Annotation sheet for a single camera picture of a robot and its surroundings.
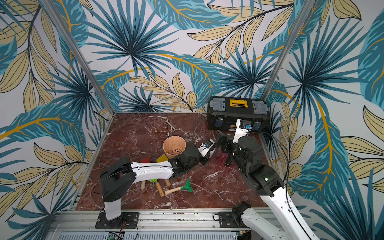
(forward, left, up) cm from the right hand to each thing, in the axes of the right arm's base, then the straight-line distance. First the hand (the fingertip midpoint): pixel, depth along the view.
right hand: (217, 135), depth 63 cm
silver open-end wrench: (+36, +26, -35) cm, 57 cm away
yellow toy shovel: (+8, +29, -33) cm, 45 cm away
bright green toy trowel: (-10, +29, -33) cm, 45 cm away
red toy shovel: (+9, +40, -38) cm, 56 cm away
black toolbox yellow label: (+33, -11, -20) cm, 40 cm away
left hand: (+6, +1, -19) cm, 20 cm away
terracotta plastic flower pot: (+16, +22, -33) cm, 43 cm away
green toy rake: (-9, +13, -36) cm, 39 cm away
